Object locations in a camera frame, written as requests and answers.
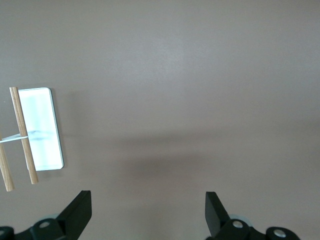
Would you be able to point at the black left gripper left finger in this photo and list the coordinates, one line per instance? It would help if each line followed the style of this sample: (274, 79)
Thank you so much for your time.
(75, 215)

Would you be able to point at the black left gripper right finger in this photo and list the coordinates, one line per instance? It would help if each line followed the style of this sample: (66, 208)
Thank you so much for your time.
(215, 215)

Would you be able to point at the white towel rack wooden bars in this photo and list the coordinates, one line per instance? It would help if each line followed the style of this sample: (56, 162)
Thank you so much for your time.
(40, 125)

